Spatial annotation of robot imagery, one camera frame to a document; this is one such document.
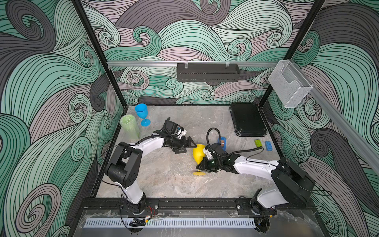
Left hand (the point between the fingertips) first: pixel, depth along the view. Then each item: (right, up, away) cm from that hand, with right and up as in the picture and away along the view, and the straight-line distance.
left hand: (192, 147), depth 84 cm
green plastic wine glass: (-40, +15, +8) cm, 43 cm away
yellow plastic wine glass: (+4, -5, 0) cm, 6 cm away
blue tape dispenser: (+20, +1, +8) cm, 22 cm away
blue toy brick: (+51, -1, +11) cm, 52 cm away
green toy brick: (+45, 0, +13) cm, 47 cm away
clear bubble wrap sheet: (-40, +9, +8) cm, 41 cm away
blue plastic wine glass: (-34, +22, +13) cm, 42 cm away
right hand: (+2, -12, -2) cm, 13 cm away
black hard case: (+41, +15, +19) cm, 48 cm away
